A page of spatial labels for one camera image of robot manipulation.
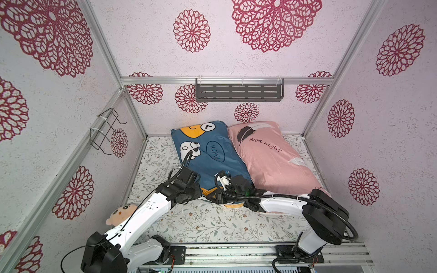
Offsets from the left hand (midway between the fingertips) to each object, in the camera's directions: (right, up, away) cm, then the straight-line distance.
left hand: (198, 193), depth 81 cm
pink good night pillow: (+38, +13, +8) cm, 41 cm away
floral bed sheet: (+2, -14, +3) cm, 15 cm away
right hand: (+4, -1, -3) cm, 5 cm away
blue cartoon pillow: (+6, +20, +22) cm, 30 cm away
